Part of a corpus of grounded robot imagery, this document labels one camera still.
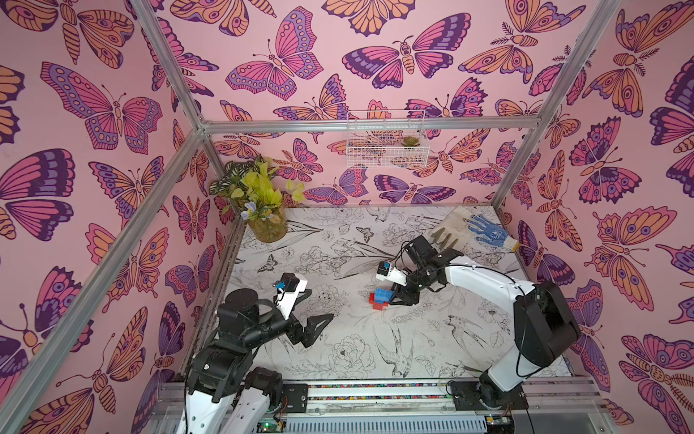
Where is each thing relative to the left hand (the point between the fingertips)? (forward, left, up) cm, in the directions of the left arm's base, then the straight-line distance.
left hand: (321, 302), depth 64 cm
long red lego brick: (+9, -16, -23) cm, 29 cm away
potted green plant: (+43, +27, -3) cm, 51 cm away
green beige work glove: (+46, -50, -25) cm, 72 cm away
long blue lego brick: (+10, -16, -17) cm, 26 cm away
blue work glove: (+43, -65, -25) cm, 82 cm away
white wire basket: (+58, -21, +7) cm, 63 cm away
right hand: (+13, -21, -18) cm, 30 cm away
